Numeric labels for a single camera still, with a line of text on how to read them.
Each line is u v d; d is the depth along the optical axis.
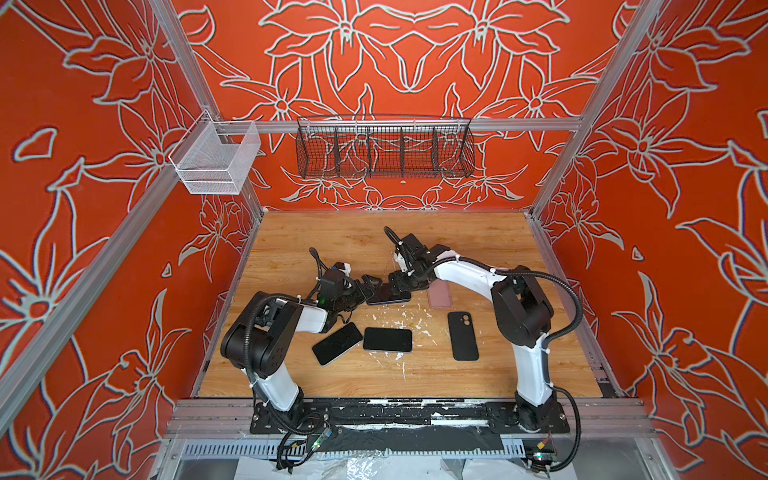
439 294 0.95
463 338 0.86
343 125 0.92
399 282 0.84
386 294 0.85
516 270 0.56
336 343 0.85
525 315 0.52
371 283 0.85
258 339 0.48
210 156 0.92
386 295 0.85
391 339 0.89
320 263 0.87
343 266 0.89
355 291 0.82
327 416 0.73
